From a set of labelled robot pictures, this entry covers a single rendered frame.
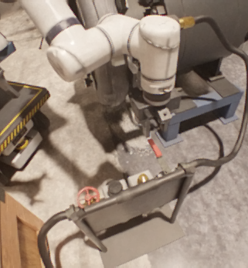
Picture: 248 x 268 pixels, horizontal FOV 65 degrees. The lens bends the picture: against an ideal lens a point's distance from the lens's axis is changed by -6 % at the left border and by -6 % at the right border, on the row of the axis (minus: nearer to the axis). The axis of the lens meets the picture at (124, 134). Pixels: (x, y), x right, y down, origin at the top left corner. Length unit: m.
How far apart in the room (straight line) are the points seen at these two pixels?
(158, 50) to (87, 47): 0.15
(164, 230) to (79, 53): 0.91
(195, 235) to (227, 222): 0.19
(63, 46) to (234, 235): 1.10
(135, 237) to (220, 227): 0.43
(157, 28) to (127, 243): 0.94
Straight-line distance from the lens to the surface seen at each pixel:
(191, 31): 1.09
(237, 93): 1.45
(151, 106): 0.56
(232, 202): 1.25
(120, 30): 0.51
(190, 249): 1.12
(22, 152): 1.36
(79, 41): 0.46
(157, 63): 0.47
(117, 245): 1.10
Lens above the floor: 1.08
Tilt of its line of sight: 50 degrees down
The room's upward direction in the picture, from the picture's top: 7 degrees counter-clockwise
